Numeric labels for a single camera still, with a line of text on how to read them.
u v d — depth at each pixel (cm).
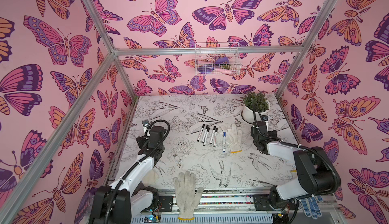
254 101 92
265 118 81
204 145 94
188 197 76
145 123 72
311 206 72
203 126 102
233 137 97
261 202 73
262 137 72
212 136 97
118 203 41
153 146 66
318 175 44
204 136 97
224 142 94
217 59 97
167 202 73
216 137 97
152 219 72
